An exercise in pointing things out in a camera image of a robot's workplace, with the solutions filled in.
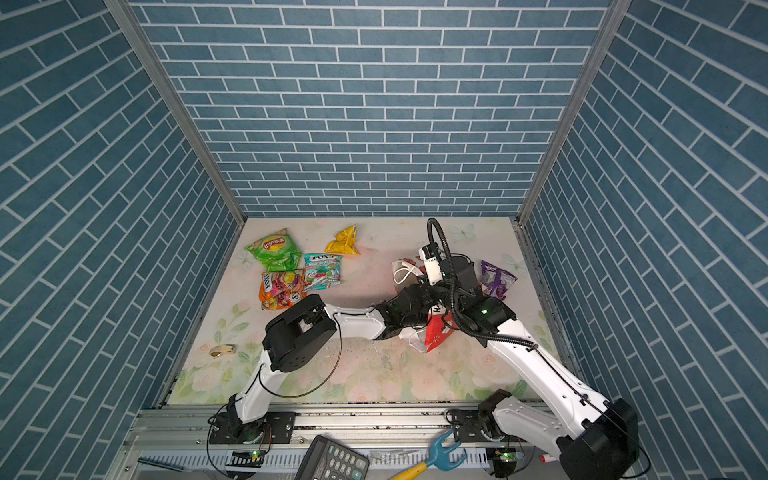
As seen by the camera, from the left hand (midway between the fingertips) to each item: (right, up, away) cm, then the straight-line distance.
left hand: (455, 313), depth 88 cm
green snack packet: (-58, +18, +14) cm, 63 cm away
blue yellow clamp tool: (-8, -29, -20) cm, 36 cm away
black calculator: (-32, -29, -20) cm, 48 cm away
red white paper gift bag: (-6, +1, -14) cm, 15 cm away
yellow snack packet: (-37, +21, +18) cm, 46 cm away
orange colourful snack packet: (-54, +6, +3) cm, 54 cm away
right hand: (-13, +13, -11) cm, 21 cm away
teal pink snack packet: (-43, +12, +11) cm, 46 cm away
